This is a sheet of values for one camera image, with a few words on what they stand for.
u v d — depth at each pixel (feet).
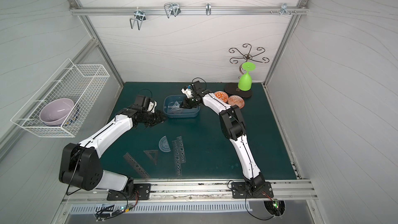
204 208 2.30
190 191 2.46
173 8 2.50
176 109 3.29
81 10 2.54
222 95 3.59
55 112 1.99
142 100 2.23
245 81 2.94
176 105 3.32
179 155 2.82
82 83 2.56
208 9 2.47
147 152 2.82
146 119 2.34
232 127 2.02
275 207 2.35
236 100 3.52
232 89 3.81
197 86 2.78
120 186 2.00
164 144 2.91
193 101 2.92
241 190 2.40
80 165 1.37
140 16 2.57
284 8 2.51
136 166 2.68
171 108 3.36
